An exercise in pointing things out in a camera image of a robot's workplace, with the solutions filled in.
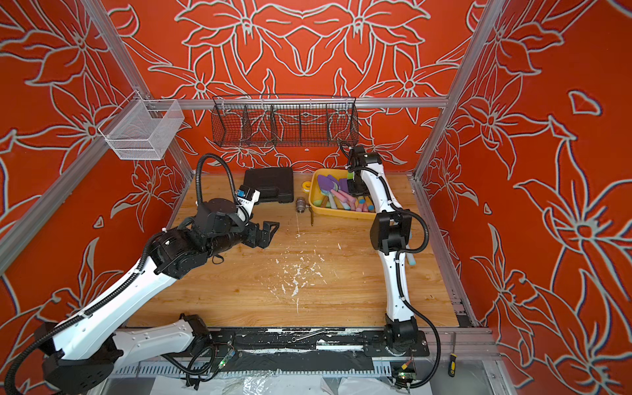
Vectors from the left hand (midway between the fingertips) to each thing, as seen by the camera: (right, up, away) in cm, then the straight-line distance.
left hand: (266, 217), depth 67 cm
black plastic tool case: (-4, +11, +44) cm, 46 cm away
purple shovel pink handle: (+23, +11, +44) cm, 51 cm away
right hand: (+33, +8, +32) cm, 46 cm away
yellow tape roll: (+10, +10, +45) cm, 48 cm away
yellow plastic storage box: (+20, +7, +40) cm, 45 cm away
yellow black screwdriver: (+53, -44, +2) cm, 69 cm away
